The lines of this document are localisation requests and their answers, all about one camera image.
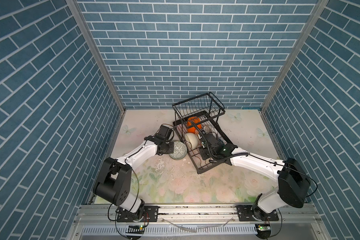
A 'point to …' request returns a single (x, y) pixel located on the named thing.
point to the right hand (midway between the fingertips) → (200, 147)
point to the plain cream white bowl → (192, 140)
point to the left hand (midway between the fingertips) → (170, 148)
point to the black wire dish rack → (207, 108)
